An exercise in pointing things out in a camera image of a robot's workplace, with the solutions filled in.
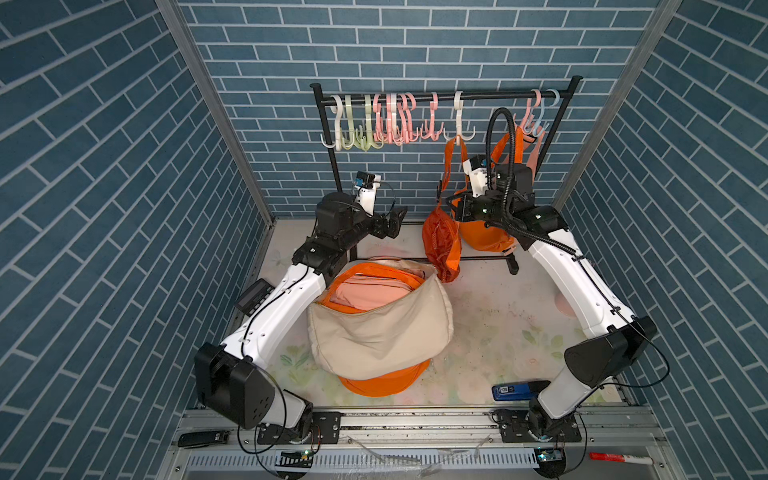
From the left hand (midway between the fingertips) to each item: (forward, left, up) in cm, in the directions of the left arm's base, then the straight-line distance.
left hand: (398, 204), depth 72 cm
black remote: (-44, +45, -35) cm, 72 cm away
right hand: (+3, -13, -1) cm, 13 cm away
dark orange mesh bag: (+15, -15, -25) cm, 33 cm away
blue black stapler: (-33, -33, -34) cm, 58 cm away
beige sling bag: (-27, +7, -21) cm, 35 cm away
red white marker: (-48, -56, -36) cm, 82 cm away
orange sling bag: (-33, +1, -32) cm, 46 cm away
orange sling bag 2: (+19, -29, -31) cm, 47 cm away
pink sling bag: (-9, +9, -26) cm, 29 cm away
